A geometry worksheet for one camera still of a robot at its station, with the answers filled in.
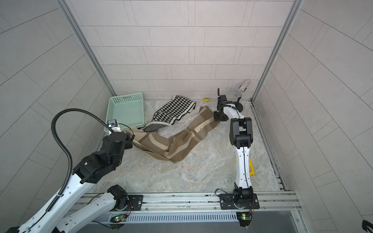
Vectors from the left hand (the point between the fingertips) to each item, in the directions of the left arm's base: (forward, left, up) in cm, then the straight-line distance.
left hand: (128, 131), depth 70 cm
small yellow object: (+46, -43, -24) cm, 67 cm away
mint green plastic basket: (+33, +18, -22) cm, 44 cm away
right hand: (+29, -52, -25) cm, 64 cm away
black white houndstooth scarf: (+37, -21, -22) cm, 48 cm away
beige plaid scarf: (+4, -17, -23) cm, 28 cm away
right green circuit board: (-33, -56, -23) cm, 69 cm away
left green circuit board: (-33, +2, -22) cm, 40 cm away
